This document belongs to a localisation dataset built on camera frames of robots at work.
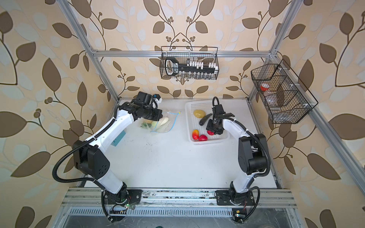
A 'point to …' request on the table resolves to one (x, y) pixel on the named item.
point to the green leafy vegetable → (146, 125)
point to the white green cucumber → (157, 123)
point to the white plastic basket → (192, 123)
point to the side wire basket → (284, 96)
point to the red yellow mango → (195, 134)
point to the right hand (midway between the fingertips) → (210, 130)
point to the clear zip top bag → (164, 125)
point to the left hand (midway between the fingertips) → (162, 114)
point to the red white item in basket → (264, 87)
